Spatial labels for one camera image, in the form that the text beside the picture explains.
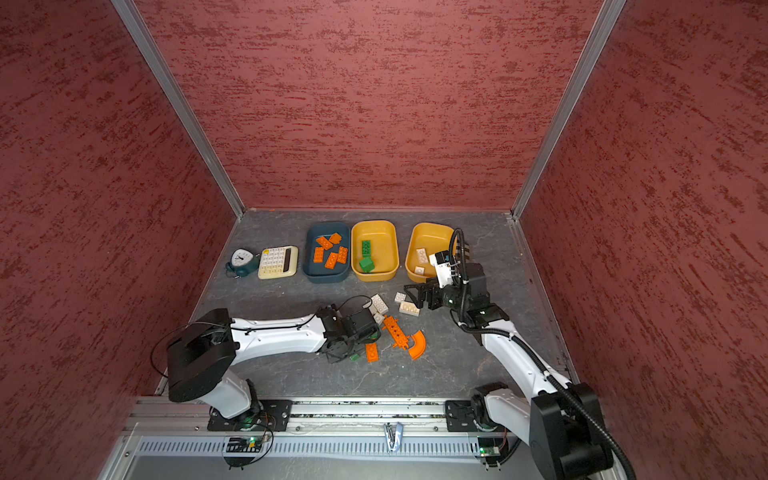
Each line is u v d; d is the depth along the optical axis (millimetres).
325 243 1097
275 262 1029
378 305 943
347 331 659
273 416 731
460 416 741
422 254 1063
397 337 868
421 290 716
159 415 757
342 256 1041
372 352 847
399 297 948
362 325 665
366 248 1069
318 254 1061
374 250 1076
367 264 995
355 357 807
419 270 1012
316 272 1017
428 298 725
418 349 852
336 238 1097
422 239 1117
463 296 633
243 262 1001
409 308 923
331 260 1037
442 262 727
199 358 440
